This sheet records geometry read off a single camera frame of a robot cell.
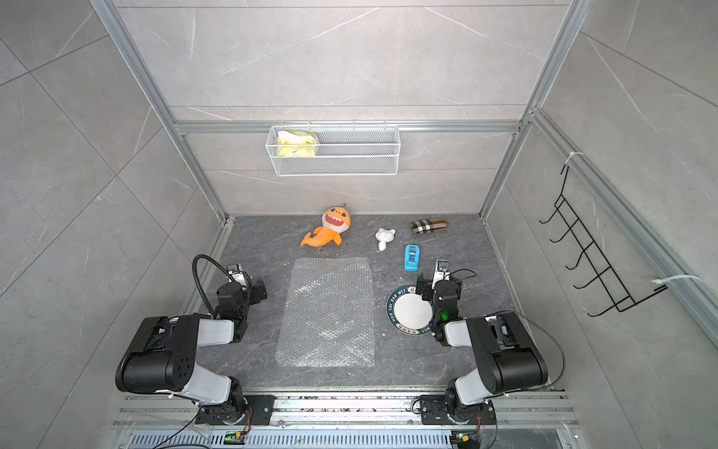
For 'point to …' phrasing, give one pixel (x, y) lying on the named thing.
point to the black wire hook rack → (605, 276)
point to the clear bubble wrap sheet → (327, 315)
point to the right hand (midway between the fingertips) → (438, 274)
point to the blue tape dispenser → (411, 257)
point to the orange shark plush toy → (336, 221)
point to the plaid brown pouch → (429, 225)
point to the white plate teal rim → (408, 312)
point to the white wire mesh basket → (343, 151)
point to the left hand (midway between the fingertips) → (246, 277)
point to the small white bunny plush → (384, 236)
